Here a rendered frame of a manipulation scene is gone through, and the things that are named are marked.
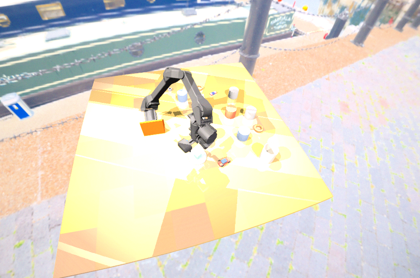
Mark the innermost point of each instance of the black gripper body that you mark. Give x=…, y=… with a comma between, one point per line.
x=185, y=145

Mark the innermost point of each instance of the red toy car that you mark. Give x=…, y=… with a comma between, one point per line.
x=224, y=161

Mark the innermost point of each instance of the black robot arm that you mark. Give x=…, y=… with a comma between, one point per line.
x=200, y=106

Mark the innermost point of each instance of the light blue cylinder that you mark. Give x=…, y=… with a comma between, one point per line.
x=243, y=133

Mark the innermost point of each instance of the white round dish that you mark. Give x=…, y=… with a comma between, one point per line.
x=198, y=161

